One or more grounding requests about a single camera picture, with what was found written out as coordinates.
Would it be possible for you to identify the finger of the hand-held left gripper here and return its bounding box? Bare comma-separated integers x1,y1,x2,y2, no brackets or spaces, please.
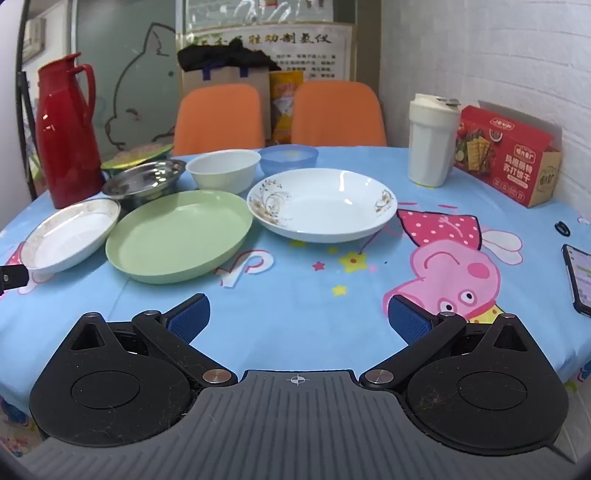
0,264,29,296

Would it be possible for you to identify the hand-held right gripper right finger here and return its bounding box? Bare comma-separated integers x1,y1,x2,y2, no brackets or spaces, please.
359,295,530,391

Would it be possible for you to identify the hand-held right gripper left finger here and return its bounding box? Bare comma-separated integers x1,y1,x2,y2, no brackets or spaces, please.
69,294,239,388

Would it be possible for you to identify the white gold-rimmed plate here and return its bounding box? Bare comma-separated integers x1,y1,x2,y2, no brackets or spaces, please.
21,198,122,274

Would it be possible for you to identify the light green plate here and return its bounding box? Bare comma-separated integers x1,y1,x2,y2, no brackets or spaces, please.
105,190,254,284

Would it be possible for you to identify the white floral plate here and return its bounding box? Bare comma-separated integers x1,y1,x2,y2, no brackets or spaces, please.
246,168,399,243

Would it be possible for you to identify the stainless steel bowl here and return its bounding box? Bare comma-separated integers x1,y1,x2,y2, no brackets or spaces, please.
102,160,187,209

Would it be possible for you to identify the plain white bowl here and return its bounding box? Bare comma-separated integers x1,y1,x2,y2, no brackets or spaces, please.
185,150,262,195

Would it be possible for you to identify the translucent blue bowl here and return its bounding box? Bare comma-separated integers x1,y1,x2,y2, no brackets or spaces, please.
257,144,319,178

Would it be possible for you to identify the red thermos jug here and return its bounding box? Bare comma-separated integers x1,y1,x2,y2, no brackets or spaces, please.
36,53,103,209

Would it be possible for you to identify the green instant noodle bowl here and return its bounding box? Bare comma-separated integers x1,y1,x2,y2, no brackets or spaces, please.
100,143,175,178

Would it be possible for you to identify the black smartphone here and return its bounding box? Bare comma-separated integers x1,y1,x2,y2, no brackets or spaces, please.
561,244,591,318

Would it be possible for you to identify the white tumbler cup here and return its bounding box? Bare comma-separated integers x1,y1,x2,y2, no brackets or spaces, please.
407,93,462,188

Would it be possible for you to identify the red cracker box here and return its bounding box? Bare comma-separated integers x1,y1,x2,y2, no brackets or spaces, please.
452,100,563,208

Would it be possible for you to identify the orange chair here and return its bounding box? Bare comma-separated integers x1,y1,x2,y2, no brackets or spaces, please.
291,82,387,147
173,85,266,155

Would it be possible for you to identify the yellow bag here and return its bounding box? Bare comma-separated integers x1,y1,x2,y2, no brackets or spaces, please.
269,70,305,145

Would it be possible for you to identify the cardboard box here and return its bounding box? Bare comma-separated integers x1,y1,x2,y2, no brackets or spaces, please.
181,66,271,139

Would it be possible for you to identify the frosted glass door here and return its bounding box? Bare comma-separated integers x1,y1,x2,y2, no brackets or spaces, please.
76,0,182,158

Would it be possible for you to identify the black cloth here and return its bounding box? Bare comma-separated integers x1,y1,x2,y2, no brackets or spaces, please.
178,39,281,75

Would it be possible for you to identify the black metal door frame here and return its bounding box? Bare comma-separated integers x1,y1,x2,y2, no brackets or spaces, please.
16,69,41,199

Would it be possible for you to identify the framed white wall poster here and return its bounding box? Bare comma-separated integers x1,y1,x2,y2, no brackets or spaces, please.
175,21,358,85

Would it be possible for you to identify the glossy photo wall poster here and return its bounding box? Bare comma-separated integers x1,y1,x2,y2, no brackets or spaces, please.
182,0,335,24

